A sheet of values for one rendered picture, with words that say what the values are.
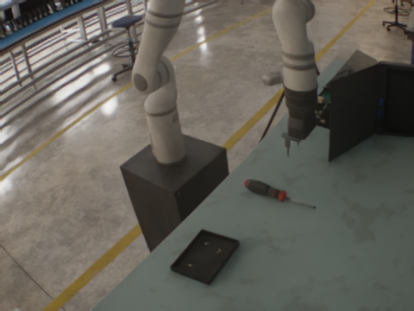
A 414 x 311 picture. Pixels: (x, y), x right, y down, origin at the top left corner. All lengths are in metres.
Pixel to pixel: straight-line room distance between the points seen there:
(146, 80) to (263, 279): 0.62
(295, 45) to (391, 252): 0.44
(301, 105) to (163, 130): 0.47
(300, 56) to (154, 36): 0.38
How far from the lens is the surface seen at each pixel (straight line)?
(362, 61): 0.93
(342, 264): 0.69
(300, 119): 0.82
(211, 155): 1.21
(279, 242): 0.72
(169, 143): 1.15
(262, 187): 0.80
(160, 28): 0.94
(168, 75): 1.08
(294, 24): 0.71
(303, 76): 0.77
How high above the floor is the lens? 1.54
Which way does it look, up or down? 34 degrees down
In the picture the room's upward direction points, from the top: 10 degrees counter-clockwise
